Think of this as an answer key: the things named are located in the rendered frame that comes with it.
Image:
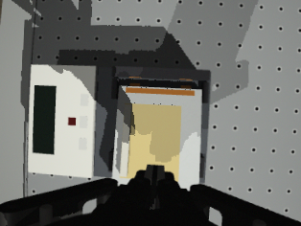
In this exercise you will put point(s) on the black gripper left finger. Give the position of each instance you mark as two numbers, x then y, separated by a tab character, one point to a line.
45	208

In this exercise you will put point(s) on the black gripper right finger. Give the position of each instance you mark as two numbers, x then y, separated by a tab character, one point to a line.
196	203

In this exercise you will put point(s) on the grey perforated base plate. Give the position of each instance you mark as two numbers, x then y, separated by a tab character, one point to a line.
253	51

